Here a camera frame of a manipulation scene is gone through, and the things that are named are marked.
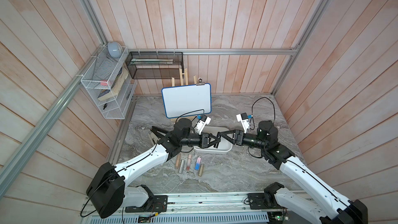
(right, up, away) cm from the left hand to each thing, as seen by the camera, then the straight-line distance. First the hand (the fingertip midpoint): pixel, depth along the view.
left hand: (217, 143), depth 70 cm
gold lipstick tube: (-7, -18, +14) cm, 24 cm away
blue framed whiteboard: (-15, +21, +24) cm, 35 cm away
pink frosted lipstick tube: (-14, -15, +16) cm, 26 cm away
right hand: (+2, +4, +1) cm, 5 cm away
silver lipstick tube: (-18, -16, +14) cm, 28 cm away
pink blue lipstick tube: (-9, -15, +16) cm, 23 cm away
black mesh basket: (-38, +45, +33) cm, 68 cm away
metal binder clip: (-7, +31, +18) cm, 37 cm away
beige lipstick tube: (-20, -14, +16) cm, 29 cm away
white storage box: (+3, -1, -1) cm, 3 cm away
